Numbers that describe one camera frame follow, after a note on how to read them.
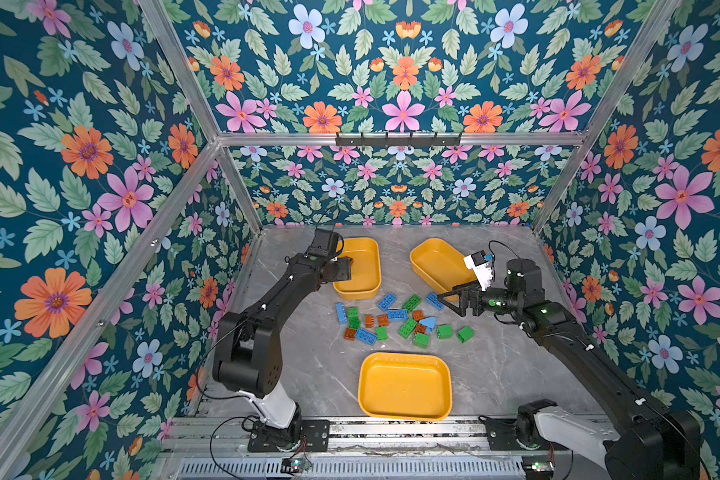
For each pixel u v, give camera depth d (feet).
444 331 2.96
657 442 1.26
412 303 3.20
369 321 3.05
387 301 3.21
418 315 3.06
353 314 3.06
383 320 3.05
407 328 2.98
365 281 3.36
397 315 3.07
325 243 2.31
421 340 2.90
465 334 2.95
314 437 2.41
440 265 3.41
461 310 2.17
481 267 2.22
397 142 3.06
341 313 3.07
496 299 2.13
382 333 3.00
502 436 2.40
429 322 2.99
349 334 2.97
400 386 2.69
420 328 2.98
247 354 1.49
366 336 2.97
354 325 2.99
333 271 2.67
